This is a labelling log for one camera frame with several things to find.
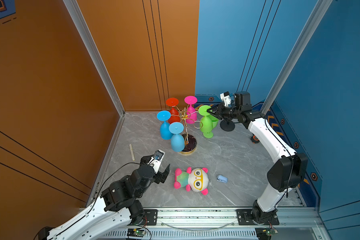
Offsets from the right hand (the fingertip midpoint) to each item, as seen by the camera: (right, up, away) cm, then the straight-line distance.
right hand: (206, 111), depth 79 cm
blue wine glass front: (-15, -16, -1) cm, 22 cm away
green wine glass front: (+1, -8, +7) cm, 11 cm away
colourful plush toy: (-5, -37, 0) cm, 37 cm away
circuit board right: (+28, -58, -9) cm, 65 cm away
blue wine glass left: (-22, -2, -1) cm, 22 cm away
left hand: (-23, -24, -9) cm, 34 cm away
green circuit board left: (-35, -59, -8) cm, 69 cm away
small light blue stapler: (+10, -38, +6) cm, 40 cm away
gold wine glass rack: (-8, -18, +21) cm, 29 cm away
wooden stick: (-46, -25, +18) cm, 55 cm away
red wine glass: (-17, -3, +2) cm, 17 cm away
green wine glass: (-2, 0, +2) cm, 2 cm away
